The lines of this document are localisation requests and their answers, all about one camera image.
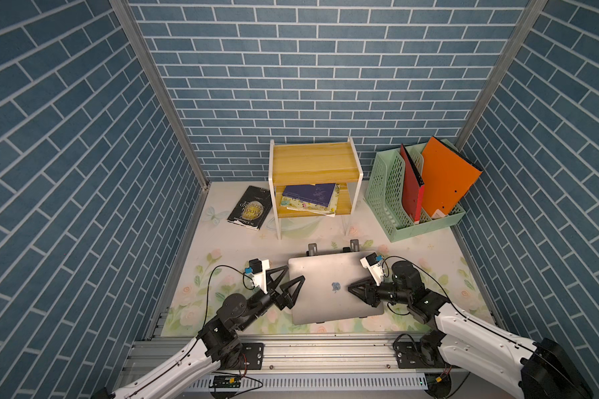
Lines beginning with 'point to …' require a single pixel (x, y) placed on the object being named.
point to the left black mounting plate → (251, 357)
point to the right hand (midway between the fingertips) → (353, 289)
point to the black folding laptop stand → (353, 247)
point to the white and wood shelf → (299, 163)
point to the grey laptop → (324, 296)
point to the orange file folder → (447, 176)
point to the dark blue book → (319, 194)
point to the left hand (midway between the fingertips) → (302, 278)
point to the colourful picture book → (298, 204)
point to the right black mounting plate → (409, 356)
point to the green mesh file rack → (385, 195)
